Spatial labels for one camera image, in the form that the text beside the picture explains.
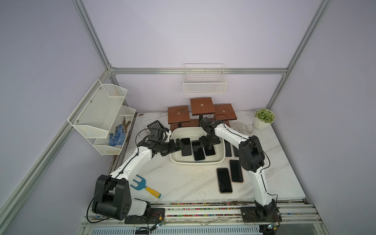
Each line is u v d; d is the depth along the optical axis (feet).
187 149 3.27
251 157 1.88
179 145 2.51
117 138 2.88
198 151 3.21
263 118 3.22
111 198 1.36
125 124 3.11
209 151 3.15
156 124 3.64
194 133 3.42
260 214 2.13
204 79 3.13
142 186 2.75
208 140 2.89
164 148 2.32
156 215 2.39
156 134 2.20
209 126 2.46
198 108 2.99
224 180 2.75
